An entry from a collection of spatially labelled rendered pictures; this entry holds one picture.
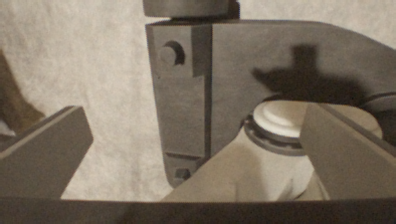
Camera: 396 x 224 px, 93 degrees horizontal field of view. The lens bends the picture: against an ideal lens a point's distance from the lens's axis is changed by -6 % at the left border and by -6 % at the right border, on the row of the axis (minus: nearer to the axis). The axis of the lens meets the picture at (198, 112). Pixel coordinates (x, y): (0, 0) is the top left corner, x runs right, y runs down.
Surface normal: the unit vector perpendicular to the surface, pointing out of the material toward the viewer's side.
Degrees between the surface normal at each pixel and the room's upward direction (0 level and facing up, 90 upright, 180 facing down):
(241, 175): 90
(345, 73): 0
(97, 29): 0
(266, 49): 0
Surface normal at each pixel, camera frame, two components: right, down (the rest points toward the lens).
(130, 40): -0.22, 0.48
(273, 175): -0.02, -0.87
